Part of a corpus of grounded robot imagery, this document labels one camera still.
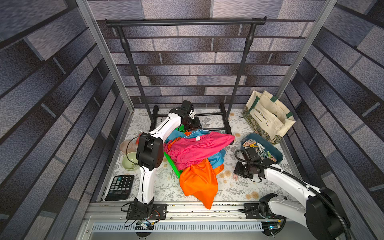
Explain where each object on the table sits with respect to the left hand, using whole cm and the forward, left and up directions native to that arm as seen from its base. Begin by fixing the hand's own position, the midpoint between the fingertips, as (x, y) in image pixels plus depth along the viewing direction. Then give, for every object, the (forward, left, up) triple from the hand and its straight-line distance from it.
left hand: (201, 126), depth 92 cm
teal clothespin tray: (-9, -42, -12) cm, 45 cm away
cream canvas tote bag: (+3, -42, +6) cm, 43 cm away
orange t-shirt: (-32, +1, -3) cm, 33 cm away
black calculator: (-34, +44, -12) cm, 57 cm away
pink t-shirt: (-14, +3, -3) cm, 14 cm away
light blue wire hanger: (-2, +3, -5) cm, 6 cm away
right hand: (-24, -20, -12) cm, 33 cm away
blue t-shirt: (-21, -9, -3) cm, 23 cm away
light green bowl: (-34, +28, +21) cm, 49 cm away
